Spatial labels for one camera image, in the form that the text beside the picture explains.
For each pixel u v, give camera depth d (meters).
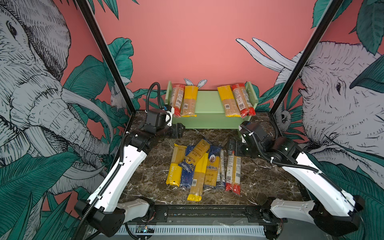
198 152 0.92
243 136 0.49
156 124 0.50
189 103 0.82
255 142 0.45
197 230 0.70
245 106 0.82
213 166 0.86
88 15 0.72
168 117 0.55
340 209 0.37
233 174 0.85
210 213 0.75
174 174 0.85
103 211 0.37
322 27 0.75
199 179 0.82
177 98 0.84
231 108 0.82
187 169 0.84
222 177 0.84
